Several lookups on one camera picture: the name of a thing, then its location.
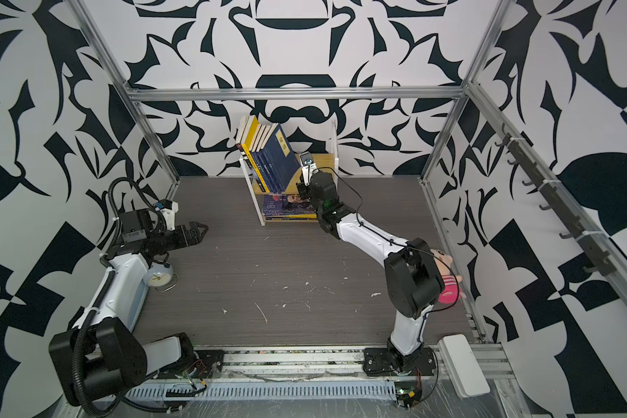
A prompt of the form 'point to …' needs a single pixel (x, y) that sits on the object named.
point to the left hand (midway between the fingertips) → (191, 227)
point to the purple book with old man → (291, 217)
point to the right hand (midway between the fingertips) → (307, 165)
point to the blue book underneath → (281, 158)
